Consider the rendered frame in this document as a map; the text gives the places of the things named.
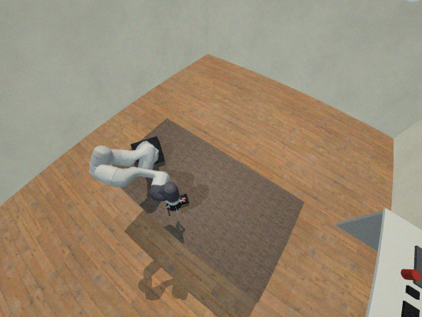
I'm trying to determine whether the black power strip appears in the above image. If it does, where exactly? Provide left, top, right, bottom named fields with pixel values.
left=180, top=194, right=189, bottom=205

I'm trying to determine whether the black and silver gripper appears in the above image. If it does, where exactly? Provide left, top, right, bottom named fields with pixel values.
left=166, top=199, right=183, bottom=213

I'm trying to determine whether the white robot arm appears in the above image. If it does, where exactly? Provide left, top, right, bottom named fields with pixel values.
left=90, top=141, right=181, bottom=205

